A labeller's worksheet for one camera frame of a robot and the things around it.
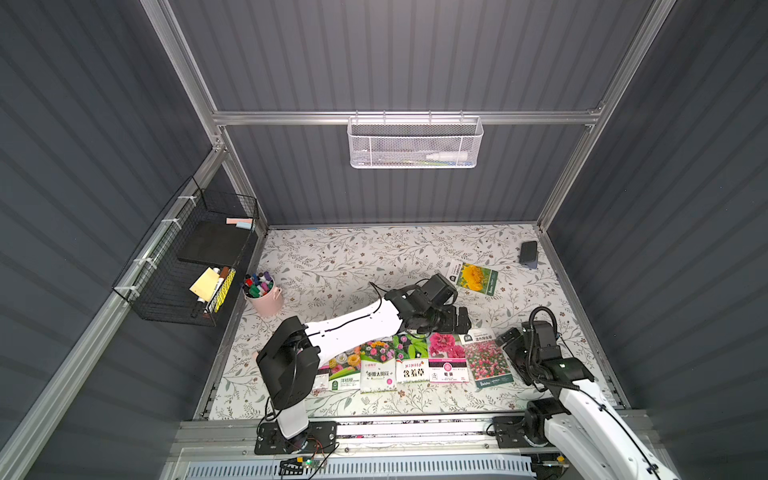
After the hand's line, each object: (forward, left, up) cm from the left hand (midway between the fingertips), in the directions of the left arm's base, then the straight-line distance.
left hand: (462, 332), depth 76 cm
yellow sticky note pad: (+6, +61, +14) cm, 63 cm away
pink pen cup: (+14, +56, -6) cm, 58 cm away
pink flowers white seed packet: (-3, -10, -15) cm, 18 cm away
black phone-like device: (+35, -32, -12) cm, 49 cm away
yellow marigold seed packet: (+28, -11, -15) cm, 33 cm away
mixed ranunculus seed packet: (-5, +32, -15) cm, 36 cm away
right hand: (0, -15, -11) cm, 18 cm away
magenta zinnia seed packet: (-1, +2, -15) cm, 15 cm away
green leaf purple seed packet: (-1, +12, -15) cm, 19 cm away
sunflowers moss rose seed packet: (-5, +22, -15) cm, 27 cm away
